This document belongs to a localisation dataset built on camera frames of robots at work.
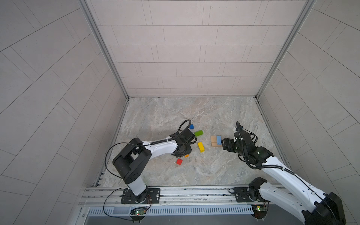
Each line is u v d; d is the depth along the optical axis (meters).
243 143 0.59
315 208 0.39
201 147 0.87
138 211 0.64
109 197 0.71
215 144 0.89
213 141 0.91
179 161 0.82
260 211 0.68
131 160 0.47
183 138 0.69
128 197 0.68
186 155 0.84
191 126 0.99
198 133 0.95
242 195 0.71
